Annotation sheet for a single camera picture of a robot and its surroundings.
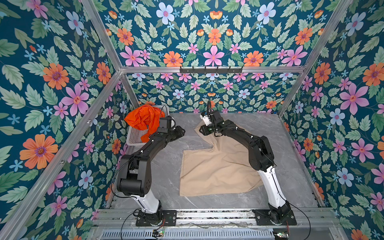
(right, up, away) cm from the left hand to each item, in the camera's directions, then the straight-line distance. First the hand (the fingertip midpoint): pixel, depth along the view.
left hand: (185, 126), depth 90 cm
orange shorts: (-30, +7, +14) cm, 34 cm away
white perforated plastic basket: (-36, -6, +9) cm, 38 cm away
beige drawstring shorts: (+25, -25, -1) cm, 36 cm away
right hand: (+11, 0, +10) cm, 15 cm away
